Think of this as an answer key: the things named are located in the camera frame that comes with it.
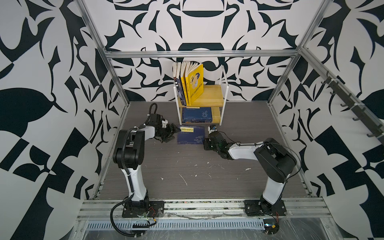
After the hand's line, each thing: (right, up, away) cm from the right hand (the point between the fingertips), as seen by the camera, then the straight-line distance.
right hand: (205, 139), depth 95 cm
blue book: (-2, +16, +4) cm, 16 cm away
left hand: (-17, +5, +3) cm, 18 cm away
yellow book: (-7, +35, -14) cm, 38 cm away
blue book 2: (-9, +2, +4) cm, 10 cm away
